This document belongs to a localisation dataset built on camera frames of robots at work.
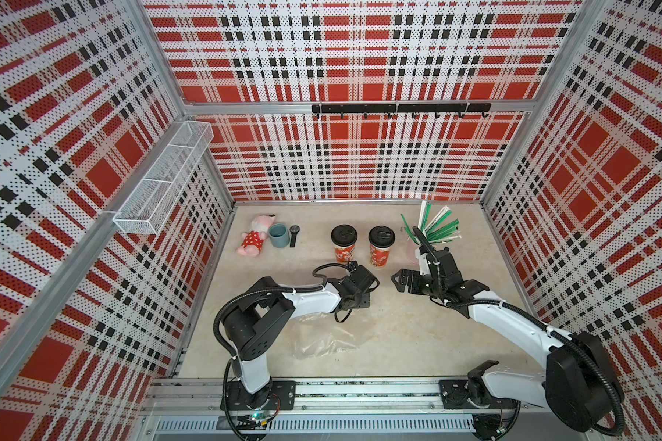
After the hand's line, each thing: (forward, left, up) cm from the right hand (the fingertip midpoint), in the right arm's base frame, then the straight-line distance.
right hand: (407, 278), depth 86 cm
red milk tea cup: (+12, +20, +7) cm, 24 cm away
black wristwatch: (+28, +41, -9) cm, 50 cm away
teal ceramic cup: (+22, +46, -5) cm, 51 cm away
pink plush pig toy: (+19, +55, -4) cm, 58 cm away
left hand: (-2, +13, -9) cm, 16 cm away
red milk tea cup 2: (+12, +8, +6) cm, 16 cm away
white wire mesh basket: (+22, +86, +12) cm, 90 cm away
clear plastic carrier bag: (-15, +28, -8) cm, 33 cm away
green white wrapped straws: (+17, -13, +3) cm, 21 cm away
